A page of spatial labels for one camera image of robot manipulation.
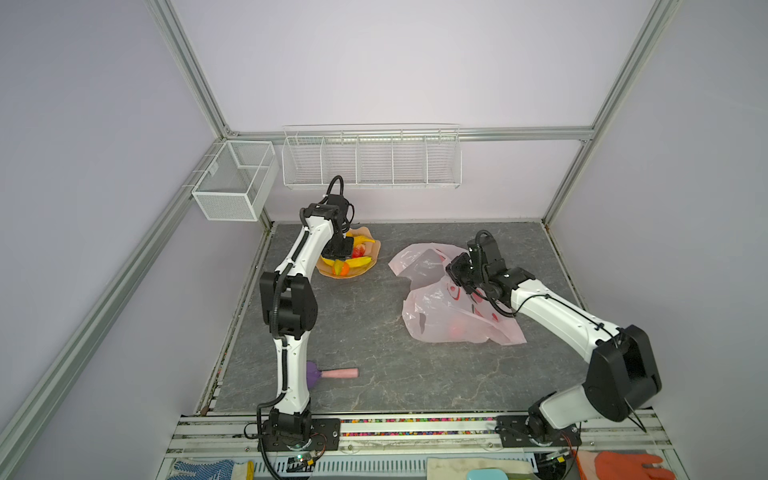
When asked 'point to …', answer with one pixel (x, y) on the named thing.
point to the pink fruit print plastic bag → (436, 309)
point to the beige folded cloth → (440, 468)
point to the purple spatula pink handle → (314, 374)
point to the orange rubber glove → (613, 465)
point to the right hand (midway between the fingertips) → (444, 267)
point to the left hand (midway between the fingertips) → (343, 257)
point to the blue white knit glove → (218, 470)
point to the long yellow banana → (337, 264)
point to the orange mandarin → (344, 270)
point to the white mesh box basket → (238, 182)
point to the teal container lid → (486, 474)
